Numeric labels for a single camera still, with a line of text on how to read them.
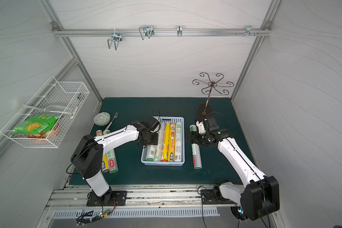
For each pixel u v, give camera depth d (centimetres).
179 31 78
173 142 92
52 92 73
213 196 73
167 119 99
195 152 86
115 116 108
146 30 76
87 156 46
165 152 87
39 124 55
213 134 57
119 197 74
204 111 108
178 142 90
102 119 105
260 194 39
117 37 78
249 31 77
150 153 80
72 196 75
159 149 86
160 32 79
